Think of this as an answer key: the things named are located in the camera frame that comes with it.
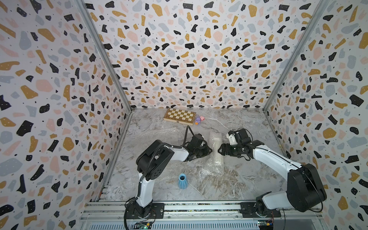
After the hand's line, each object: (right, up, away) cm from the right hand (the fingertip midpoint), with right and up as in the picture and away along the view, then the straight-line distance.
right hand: (222, 151), depth 88 cm
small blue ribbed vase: (-24, -13, -14) cm, 30 cm away
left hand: (-4, -1, +4) cm, 6 cm away
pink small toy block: (-11, +21, +25) cm, 35 cm away
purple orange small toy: (-15, +19, +22) cm, 33 cm away
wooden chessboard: (-28, +22, +25) cm, 44 cm away
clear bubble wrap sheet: (-5, -7, -2) cm, 9 cm away
